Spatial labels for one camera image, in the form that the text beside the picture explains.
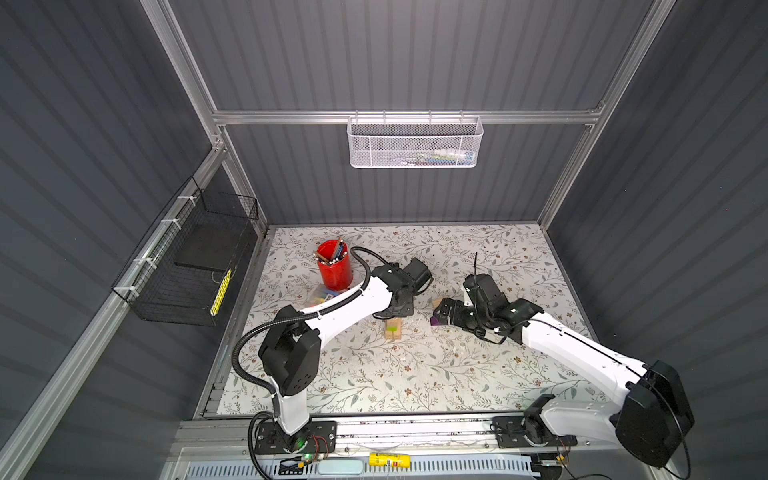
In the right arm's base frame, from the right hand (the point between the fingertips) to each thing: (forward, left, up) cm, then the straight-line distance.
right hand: (448, 318), depth 82 cm
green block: (+1, +16, -8) cm, 17 cm away
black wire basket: (+3, +67, +18) cm, 70 cm away
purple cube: (+4, +3, -9) cm, 10 cm away
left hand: (+4, +14, -1) cm, 14 cm away
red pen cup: (+16, +33, +5) cm, 37 cm away
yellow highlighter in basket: (-2, +55, +18) cm, 58 cm away
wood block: (+4, +15, -10) cm, 19 cm away
